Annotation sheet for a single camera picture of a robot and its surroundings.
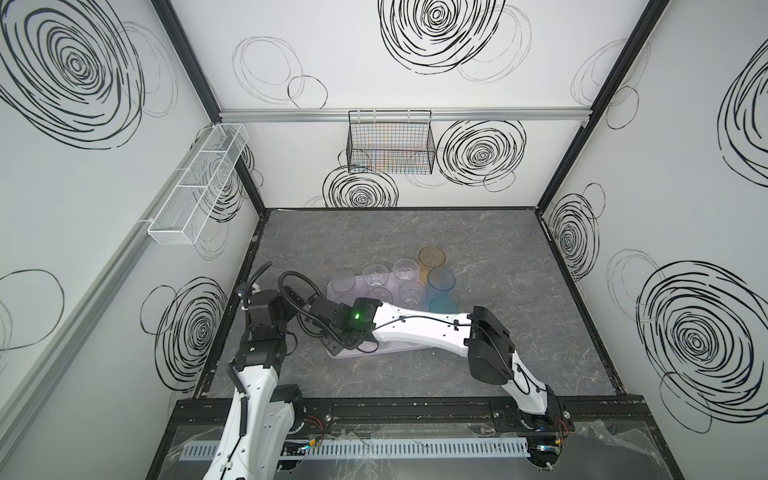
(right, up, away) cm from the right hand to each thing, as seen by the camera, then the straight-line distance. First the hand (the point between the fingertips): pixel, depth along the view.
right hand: (327, 336), depth 78 cm
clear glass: (+12, +14, +18) cm, 26 cm away
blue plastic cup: (+31, +13, +4) cm, 34 cm away
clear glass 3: (+23, +8, +14) cm, 28 cm away
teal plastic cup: (+32, +7, +6) cm, 34 cm away
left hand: (-13, +10, +3) cm, 17 cm away
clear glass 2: (+14, +8, +13) cm, 21 cm away
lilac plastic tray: (+16, +10, +18) cm, 26 cm away
